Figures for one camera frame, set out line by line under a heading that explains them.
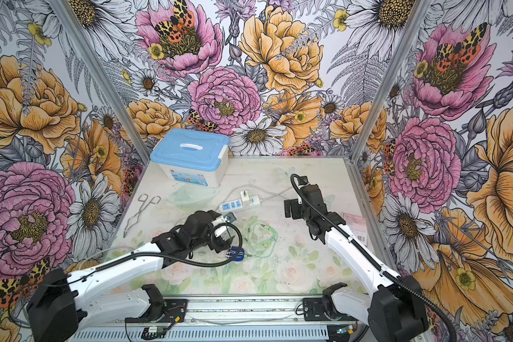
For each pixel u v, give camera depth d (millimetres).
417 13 724
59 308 392
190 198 1048
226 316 731
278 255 872
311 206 543
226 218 681
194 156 994
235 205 994
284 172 1168
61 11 713
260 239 916
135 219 968
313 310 738
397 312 394
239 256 852
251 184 1105
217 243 710
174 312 744
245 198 946
